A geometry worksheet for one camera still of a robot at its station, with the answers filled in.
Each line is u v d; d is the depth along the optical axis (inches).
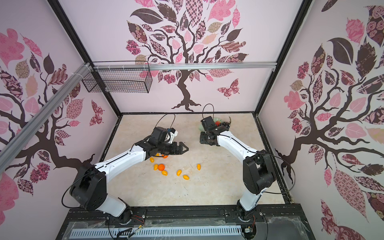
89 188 17.0
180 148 29.3
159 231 27.5
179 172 34.5
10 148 19.9
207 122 27.4
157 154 25.9
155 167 35.3
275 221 28.6
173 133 30.8
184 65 36.8
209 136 25.2
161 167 35.3
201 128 41.4
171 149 29.1
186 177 33.7
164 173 34.5
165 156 36.6
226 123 39.8
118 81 47.9
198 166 35.4
